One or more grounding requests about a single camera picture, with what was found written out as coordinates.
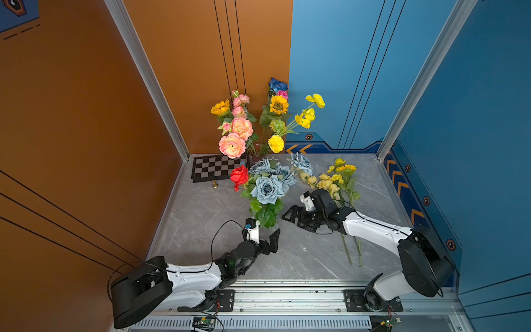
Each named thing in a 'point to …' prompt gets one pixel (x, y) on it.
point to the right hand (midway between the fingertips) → (289, 220)
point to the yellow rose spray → (329, 182)
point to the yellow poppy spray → (348, 178)
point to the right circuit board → (390, 322)
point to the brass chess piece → (215, 185)
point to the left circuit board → (207, 323)
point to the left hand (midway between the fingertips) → (271, 226)
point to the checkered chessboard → (216, 167)
